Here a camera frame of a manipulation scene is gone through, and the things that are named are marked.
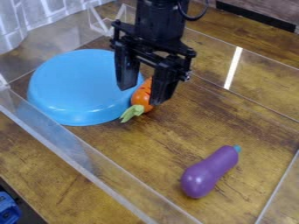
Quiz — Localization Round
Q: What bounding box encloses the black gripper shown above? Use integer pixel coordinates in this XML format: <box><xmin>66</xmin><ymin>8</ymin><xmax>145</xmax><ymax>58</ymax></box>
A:
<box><xmin>110</xmin><ymin>0</ymin><xmax>197</xmax><ymax>106</ymax></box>

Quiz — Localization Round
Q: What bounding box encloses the purple toy eggplant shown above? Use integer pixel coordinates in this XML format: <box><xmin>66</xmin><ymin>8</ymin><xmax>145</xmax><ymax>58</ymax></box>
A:
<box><xmin>181</xmin><ymin>145</ymin><xmax>241</xmax><ymax>199</ymax></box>

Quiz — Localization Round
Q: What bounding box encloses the blue round tray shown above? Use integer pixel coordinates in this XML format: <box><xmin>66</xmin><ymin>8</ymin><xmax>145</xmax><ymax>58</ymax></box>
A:
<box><xmin>26</xmin><ymin>49</ymin><xmax>134</xmax><ymax>126</ymax></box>

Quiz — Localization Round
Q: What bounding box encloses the orange toy carrot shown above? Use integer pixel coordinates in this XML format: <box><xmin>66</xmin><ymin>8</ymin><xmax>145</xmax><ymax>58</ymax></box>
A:
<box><xmin>120</xmin><ymin>78</ymin><xmax>153</xmax><ymax>123</ymax></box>

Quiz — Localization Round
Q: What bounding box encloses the white brick pattern curtain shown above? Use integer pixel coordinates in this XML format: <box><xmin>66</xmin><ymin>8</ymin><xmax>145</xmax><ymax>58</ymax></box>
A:
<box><xmin>0</xmin><ymin>0</ymin><xmax>113</xmax><ymax>54</ymax></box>

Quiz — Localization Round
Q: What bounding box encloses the blue object at corner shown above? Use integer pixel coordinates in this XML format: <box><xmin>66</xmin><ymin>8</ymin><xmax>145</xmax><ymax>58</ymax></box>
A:
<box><xmin>0</xmin><ymin>192</ymin><xmax>21</xmax><ymax>224</ymax></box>

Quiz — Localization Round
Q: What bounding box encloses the clear acrylic corner bracket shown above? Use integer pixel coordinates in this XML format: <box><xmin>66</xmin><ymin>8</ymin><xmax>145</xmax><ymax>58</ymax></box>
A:
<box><xmin>85</xmin><ymin>3</ymin><xmax>126</xmax><ymax>38</ymax></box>

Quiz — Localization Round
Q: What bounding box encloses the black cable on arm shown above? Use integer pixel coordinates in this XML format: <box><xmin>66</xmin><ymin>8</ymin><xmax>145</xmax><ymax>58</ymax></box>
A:
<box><xmin>176</xmin><ymin>0</ymin><xmax>211</xmax><ymax>22</ymax></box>

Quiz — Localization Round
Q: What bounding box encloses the clear acrylic enclosure wall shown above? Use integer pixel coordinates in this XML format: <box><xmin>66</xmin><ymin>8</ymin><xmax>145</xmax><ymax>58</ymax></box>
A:
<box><xmin>0</xmin><ymin>0</ymin><xmax>299</xmax><ymax>224</ymax></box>

